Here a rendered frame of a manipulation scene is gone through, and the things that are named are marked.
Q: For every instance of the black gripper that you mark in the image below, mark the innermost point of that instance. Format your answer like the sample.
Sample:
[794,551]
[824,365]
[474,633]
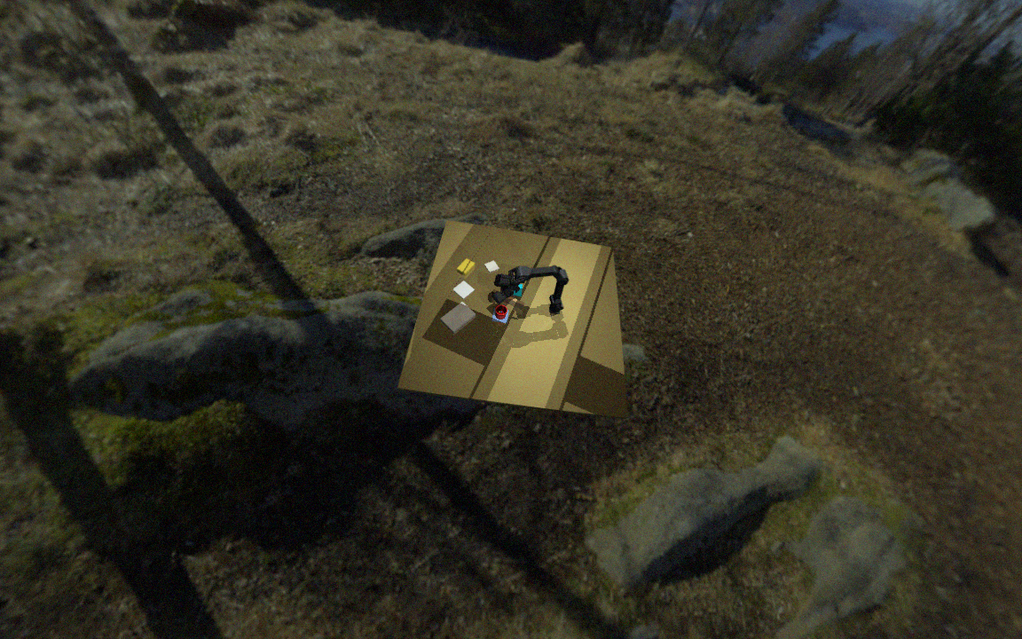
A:
[506,292]

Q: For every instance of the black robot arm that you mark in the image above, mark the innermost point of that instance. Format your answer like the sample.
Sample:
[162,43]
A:
[523,273]

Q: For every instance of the brown wooden block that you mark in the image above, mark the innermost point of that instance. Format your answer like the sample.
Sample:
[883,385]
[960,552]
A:
[510,300]

